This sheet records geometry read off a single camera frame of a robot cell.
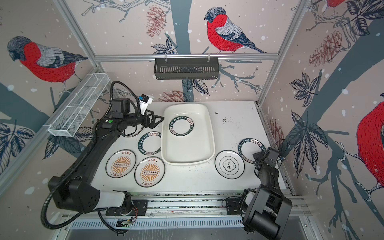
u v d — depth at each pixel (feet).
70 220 1.37
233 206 2.43
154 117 2.20
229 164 2.88
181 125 3.54
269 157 2.19
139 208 2.40
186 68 3.50
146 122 2.20
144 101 2.17
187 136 3.30
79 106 2.55
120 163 2.95
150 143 3.27
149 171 2.81
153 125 2.22
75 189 1.26
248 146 3.12
